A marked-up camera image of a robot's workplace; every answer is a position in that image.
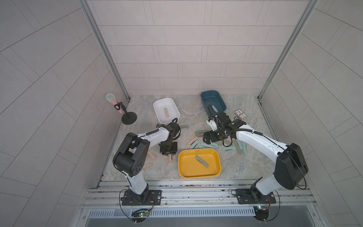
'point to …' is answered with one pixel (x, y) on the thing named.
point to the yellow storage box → (189, 167)
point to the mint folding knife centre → (194, 144)
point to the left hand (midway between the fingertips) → (174, 152)
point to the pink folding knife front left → (147, 165)
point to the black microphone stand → (128, 118)
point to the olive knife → (206, 164)
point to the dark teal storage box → (213, 98)
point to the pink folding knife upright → (169, 159)
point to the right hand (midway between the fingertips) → (208, 137)
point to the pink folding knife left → (151, 154)
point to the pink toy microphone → (111, 98)
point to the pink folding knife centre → (192, 140)
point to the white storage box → (168, 103)
